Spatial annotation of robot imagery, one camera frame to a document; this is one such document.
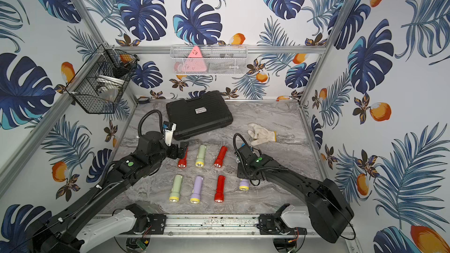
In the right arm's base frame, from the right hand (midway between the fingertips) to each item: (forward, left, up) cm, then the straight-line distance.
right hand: (242, 172), depth 85 cm
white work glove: (+24, -12, -2) cm, 27 cm away
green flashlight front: (-11, +31, -1) cm, 33 cm away
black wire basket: (+31, +71, +28) cm, 82 cm away
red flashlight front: (-11, +11, -2) cm, 15 cm away
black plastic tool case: (+35, +24, +4) cm, 43 cm away
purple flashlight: (-7, 0, +3) cm, 7 cm away
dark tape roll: (+52, +66, -1) cm, 84 cm away
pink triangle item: (+45, +25, +32) cm, 61 cm away
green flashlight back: (+6, +22, -1) cm, 22 cm away
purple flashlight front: (-11, +22, -1) cm, 25 cm away
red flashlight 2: (+7, +12, -2) cm, 14 cm away
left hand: (+7, +28, +19) cm, 35 cm away
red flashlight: (+5, +30, 0) cm, 31 cm away
